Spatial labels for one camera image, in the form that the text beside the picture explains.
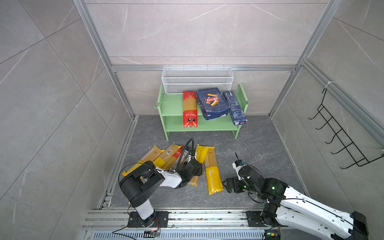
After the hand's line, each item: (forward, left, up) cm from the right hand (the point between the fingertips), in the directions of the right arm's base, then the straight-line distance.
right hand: (229, 181), depth 77 cm
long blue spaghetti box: (+30, -6, +22) cm, 38 cm away
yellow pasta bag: (+16, +39, -5) cm, 42 cm away
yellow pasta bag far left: (+20, +46, -7) cm, 51 cm away
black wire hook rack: (+1, -50, +23) cm, 55 cm away
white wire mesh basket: (+62, +29, +22) cm, 72 cm away
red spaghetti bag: (+34, +20, +20) cm, 44 cm away
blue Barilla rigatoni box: (+34, +7, +24) cm, 42 cm away
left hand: (+15, +15, -8) cm, 23 cm away
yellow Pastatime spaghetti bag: (+5, +7, -7) cm, 11 cm away
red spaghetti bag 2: (+15, +33, -6) cm, 37 cm away
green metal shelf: (+36, -11, +25) cm, 45 cm away
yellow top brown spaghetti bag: (+22, +14, -5) cm, 27 cm away
